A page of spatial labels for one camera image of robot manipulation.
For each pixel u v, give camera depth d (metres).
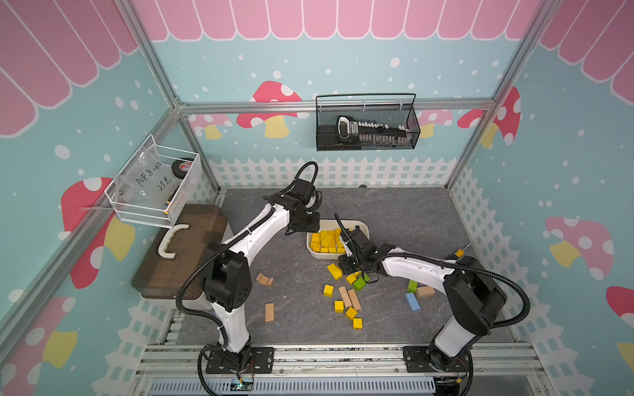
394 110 0.92
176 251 0.74
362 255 0.70
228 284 0.49
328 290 0.87
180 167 0.81
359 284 0.87
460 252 0.97
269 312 0.83
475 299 0.46
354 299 0.85
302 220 0.74
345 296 0.87
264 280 0.90
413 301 0.85
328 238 1.00
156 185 0.70
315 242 0.98
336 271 0.89
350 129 0.89
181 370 0.73
